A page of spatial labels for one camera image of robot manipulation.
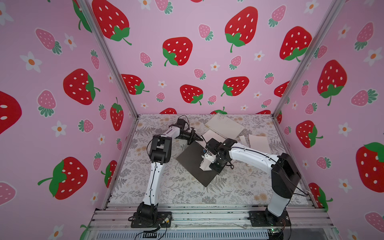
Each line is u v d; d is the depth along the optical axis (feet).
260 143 3.43
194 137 3.22
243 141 3.42
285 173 1.55
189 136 3.23
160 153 2.27
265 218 2.19
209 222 2.42
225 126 3.72
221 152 2.02
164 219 2.35
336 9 2.26
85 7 2.22
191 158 3.19
